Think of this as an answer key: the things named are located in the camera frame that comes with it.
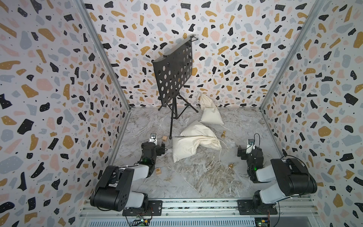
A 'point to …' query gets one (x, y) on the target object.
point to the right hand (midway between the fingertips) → (249, 145)
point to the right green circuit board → (262, 222)
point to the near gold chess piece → (230, 166)
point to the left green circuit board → (139, 222)
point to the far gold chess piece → (223, 135)
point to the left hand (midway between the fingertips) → (155, 141)
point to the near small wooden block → (158, 171)
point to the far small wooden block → (164, 138)
